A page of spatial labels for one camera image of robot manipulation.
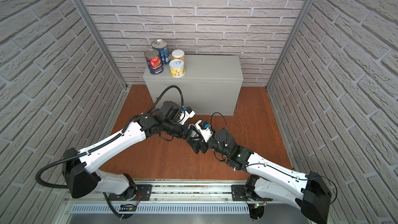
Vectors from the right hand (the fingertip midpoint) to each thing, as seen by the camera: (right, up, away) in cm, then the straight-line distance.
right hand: (193, 133), depth 71 cm
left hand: (+2, 0, -1) cm, 2 cm away
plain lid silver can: (0, +2, -7) cm, 7 cm away
